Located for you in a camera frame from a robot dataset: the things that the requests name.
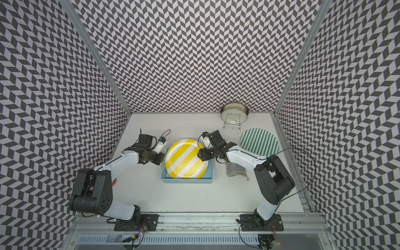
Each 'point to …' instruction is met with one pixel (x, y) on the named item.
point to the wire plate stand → (232, 120)
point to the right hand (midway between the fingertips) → (202, 156)
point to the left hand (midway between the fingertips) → (162, 158)
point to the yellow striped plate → (182, 160)
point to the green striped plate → (259, 141)
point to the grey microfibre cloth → (233, 169)
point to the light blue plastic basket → (208, 178)
